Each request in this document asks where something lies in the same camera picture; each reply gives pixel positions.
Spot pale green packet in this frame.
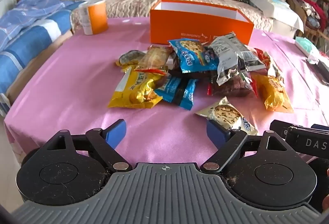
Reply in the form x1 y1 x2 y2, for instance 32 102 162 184
294 36 320 60

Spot white box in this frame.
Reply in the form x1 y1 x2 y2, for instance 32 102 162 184
249 0 305 30

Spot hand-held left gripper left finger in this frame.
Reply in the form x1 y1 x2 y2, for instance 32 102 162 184
41 119 133 172

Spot orange cardboard box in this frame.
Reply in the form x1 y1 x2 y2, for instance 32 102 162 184
149 0 255 46

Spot long yellow snack packet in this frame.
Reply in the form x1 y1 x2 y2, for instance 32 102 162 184
108 66 163 109

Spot blue striped blanket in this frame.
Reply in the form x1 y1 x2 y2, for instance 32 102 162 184
0 7 78 109

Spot orange and white cup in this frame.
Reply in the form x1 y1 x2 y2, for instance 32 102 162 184
78 0 109 35

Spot silver foil snack packet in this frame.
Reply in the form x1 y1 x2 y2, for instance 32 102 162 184
209 32 266 86

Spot beige cookie packet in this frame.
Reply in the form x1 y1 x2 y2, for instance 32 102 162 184
195 97 258 136

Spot blue cookie packet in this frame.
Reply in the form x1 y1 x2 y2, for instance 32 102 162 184
168 38 219 73

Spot red cloth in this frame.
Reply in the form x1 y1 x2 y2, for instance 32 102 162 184
283 0 322 29

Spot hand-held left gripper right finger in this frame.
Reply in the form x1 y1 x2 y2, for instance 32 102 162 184
200 119 290 172

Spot dark brown clear packet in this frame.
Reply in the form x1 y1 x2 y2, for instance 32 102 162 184
208 70 257 98

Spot sesame cake packet brown label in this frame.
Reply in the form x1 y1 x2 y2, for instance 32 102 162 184
118 50 146 66

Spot crinkled yellow orange packet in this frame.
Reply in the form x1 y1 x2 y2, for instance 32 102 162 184
253 74 294 113

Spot blue black wafer packet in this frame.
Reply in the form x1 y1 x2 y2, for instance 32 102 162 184
154 76 199 111

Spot beige quilted sofa cover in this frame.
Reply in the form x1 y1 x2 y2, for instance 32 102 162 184
71 0 274 32

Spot light blue plaid sheet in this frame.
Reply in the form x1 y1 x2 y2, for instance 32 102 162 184
0 0 80 52

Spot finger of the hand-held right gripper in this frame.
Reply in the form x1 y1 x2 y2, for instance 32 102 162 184
269 119 296 140

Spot clear tan pastry packet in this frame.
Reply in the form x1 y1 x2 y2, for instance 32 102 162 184
134 45 175 75

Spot black flat object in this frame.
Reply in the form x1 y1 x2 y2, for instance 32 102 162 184
307 58 329 84

